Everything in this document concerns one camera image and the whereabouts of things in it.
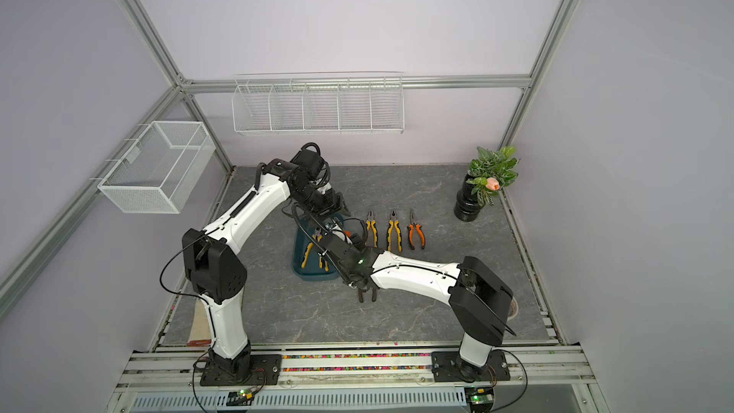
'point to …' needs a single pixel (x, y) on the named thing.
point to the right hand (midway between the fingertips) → (345, 242)
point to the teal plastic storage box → (311, 262)
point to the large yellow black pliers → (394, 222)
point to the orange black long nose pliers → (374, 293)
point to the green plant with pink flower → (489, 171)
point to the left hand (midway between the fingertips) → (342, 219)
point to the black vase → (467, 204)
